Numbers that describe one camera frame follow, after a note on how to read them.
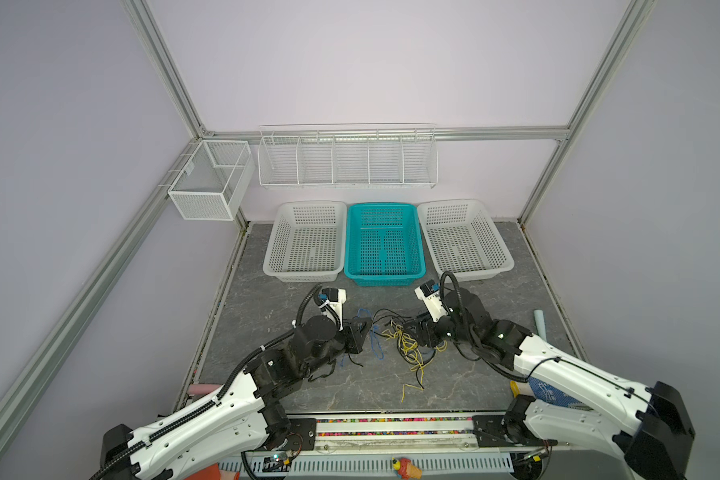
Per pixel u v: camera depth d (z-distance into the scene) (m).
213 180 1.02
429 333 0.67
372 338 0.90
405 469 0.67
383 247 1.12
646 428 0.39
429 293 0.68
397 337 0.83
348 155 1.09
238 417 0.47
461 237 1.16
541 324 0.91
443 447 0.73
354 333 0.61
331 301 0.62
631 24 0.71
